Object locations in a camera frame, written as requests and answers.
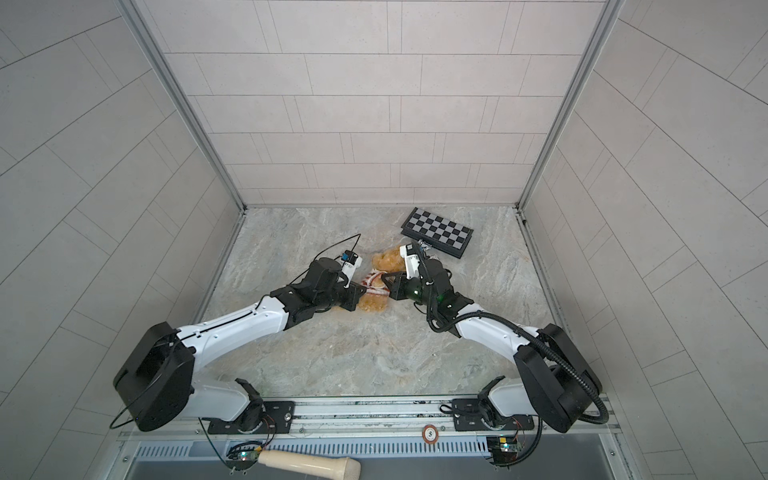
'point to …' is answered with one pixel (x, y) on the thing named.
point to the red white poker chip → (430, 434)
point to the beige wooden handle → (344, 468)
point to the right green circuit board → (502, 448)
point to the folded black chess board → (441, 233)
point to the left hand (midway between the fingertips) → (372, 287)
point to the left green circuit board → (243, 456)
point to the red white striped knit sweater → (372, 289)
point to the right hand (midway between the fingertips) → (380, 280)
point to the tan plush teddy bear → (391, 261)
